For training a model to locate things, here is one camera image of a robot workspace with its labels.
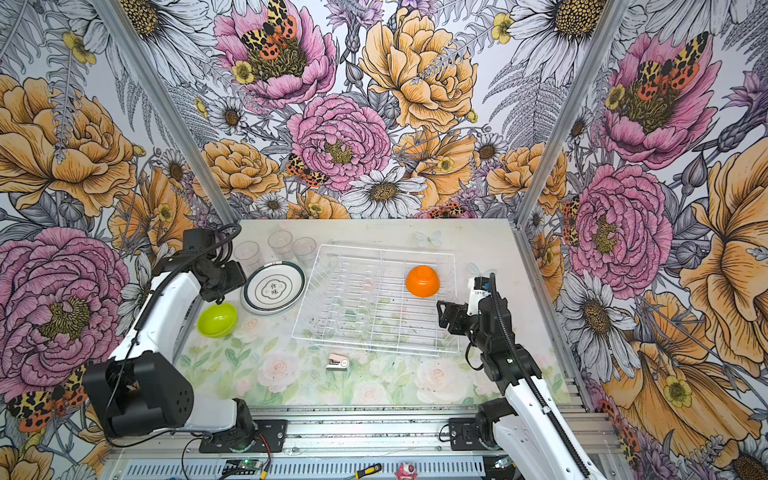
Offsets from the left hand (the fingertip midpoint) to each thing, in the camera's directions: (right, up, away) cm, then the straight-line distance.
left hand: (236, 292), depth 83 cm
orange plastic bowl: (+52, +1, +14) cm, 54 cm away
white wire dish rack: (+32, -3, +16) cm, 36 cm away
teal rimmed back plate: (+3, -1, +17) cm, 17 cm away
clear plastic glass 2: (+1, +15, +29) cm, 32 cm away
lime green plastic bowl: (-10, -10, +8) cm, 16 cm away
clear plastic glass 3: (+12, +12, +26) cm, 31 cm away
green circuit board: (+7, -39, -11) cm, 42 cm away
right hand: (+57, -5, -3) cm, 58 cm away
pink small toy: (+45, -36, -17) cm, 61 cm away
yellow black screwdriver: (+38, -39, -13) cm, 56 cm away
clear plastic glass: (-6, +11, +20) cm, 23 cm away
